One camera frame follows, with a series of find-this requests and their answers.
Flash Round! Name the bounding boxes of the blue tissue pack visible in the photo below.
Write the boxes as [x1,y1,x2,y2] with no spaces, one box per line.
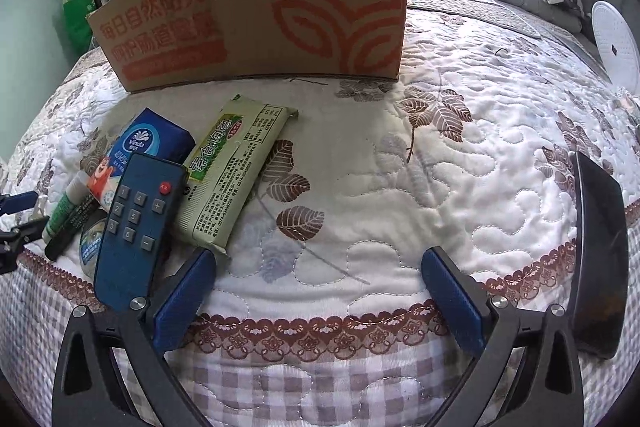
[87,107,195,211]

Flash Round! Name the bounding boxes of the clear eye drops box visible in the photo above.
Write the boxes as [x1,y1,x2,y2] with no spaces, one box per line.
[79,208,107,279]

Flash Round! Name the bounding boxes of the cardboard box with orange print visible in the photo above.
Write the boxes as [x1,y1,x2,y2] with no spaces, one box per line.
[88,0,408,92]

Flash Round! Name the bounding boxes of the green shopping bag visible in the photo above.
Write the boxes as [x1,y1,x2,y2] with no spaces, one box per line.
[62,0,96,55]

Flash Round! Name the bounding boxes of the blue remote control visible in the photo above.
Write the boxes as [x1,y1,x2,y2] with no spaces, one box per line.
[93,153,188,311]

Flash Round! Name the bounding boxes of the black smartphone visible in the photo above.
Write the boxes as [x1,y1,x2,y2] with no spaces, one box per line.
[570,152,629,360]

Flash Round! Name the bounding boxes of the black marker pen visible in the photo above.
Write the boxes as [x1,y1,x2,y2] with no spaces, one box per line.
[44,194,100,261]

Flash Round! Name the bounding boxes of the white round fan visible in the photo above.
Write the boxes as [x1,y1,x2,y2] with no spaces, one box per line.
[591,1,639,95]

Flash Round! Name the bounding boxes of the green white glue stick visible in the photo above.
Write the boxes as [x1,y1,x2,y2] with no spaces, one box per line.
[42,170,90,244]

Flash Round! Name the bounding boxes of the green snack packet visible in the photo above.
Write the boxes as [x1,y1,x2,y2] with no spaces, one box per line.
[174,94,297,253]

